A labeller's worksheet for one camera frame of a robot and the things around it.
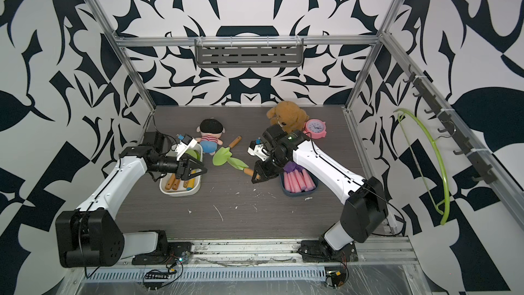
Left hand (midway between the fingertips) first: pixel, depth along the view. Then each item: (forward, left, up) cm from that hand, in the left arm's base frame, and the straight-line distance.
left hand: (202, 166), depth 78 cm
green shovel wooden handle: (0, -15, -1) cm, 15 cm away
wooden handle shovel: (-1, +14, -13) cm, 19 cm away
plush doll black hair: (+25, +1, -9) cm, 26 cm away
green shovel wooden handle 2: (+15, -4, -14) cm, 21 cm away
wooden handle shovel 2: (-1, +10, -13) cm, 16 cm away
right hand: (-5, -20, +1) cm, 21 cm away
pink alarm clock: (+28, -52, -14) cm, 60 cm away
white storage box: (-1, +16, -14) cm, 21 cm away
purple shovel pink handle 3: (-1, -39, -12) cm, 40 cm away
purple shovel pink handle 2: (-3, -43, -11) cm, 44 cm away
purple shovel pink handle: (+1, -35, -14) cm, 38 cm away
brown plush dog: (+24, -36, +1) cm, 43 cm away
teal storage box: (-7, -38, -13) cm, 41 cm away
